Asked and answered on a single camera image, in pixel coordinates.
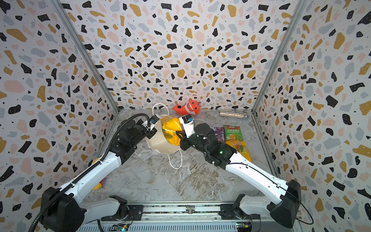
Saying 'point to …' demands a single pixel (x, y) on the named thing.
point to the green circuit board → (120, 229)
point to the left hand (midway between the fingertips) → (154, 116)
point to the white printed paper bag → (158, 141)
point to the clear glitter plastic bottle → (244, 115)
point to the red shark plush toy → (192, 107)
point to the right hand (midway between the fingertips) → (174, 130)
